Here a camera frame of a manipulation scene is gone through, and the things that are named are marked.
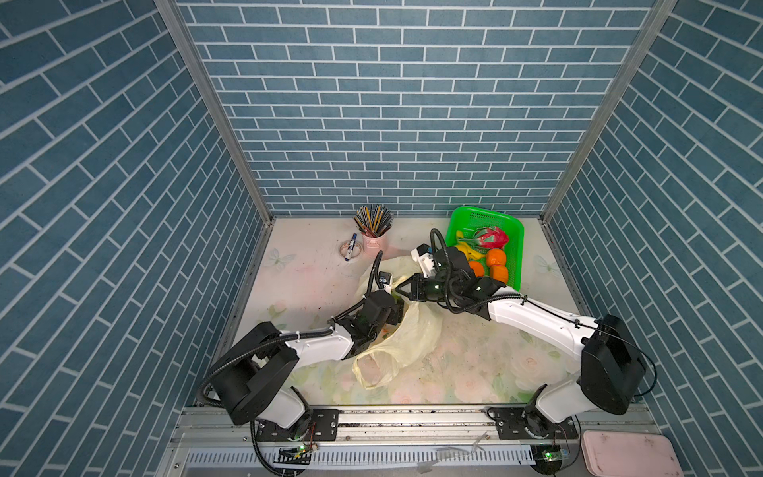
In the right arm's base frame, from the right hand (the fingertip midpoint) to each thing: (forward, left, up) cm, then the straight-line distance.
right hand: (392, 286), depth 78 cm
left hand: (+4, 0, -12) cm, 12 cm away
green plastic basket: (+42, -26, -14) cm, 51 cm away
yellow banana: (+25, -25, -16) cm, 39 cm away
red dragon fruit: (+31, -32, -12) cm, 46 cm away
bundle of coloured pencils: (+32, +10, -8) cm, 34 cm away
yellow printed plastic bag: (-15, -5, -4) cm, 16 cm away
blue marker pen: (+26, +18, -16) cm, 35 cm away
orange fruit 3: (+18, -34, -15) cm, 41 cm away
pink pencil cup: (+24, +8, -11) cm, 27 cm away
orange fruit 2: (+22, -28, -19) cm, 40 cm away
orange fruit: (+24, -33, -15) cm, 44 cm away
